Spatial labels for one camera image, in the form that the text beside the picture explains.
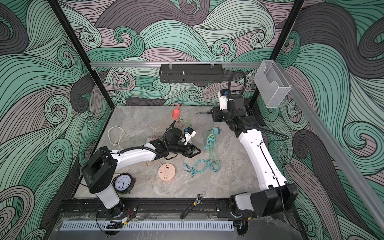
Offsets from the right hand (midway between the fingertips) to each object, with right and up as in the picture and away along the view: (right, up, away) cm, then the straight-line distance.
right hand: (216, 109), depth 74 cm
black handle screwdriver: (+1, 0, +41) cm, 41 cm away
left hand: (-8, -22, +5) cm, 24 cm away
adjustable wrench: (-10, -48, +1) cm, 49 cm away
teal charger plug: (+6, -13, +30) cm, 33 cm away
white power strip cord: (-63, -21, +22) cm, 70 cm away
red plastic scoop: (-24, 0, +41) cm, 47 cm away
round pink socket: (-27, -35, +9) cm, 45 cm away
